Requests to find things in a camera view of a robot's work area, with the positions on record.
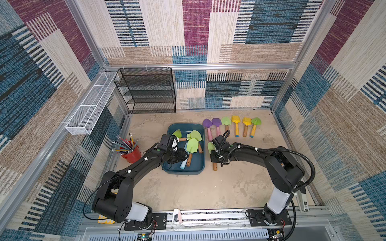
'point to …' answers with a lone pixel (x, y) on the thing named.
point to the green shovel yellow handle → (256, 121)
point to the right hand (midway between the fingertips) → (215, 159)
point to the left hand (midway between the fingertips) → (186, 156)
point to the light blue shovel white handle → (183, 163)
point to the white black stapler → (302, 200)
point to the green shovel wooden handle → (227, 121)
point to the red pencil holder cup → (128, 150)
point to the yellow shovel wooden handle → (247, 121)
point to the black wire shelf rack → (148, 90)
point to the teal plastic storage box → (198, 163)
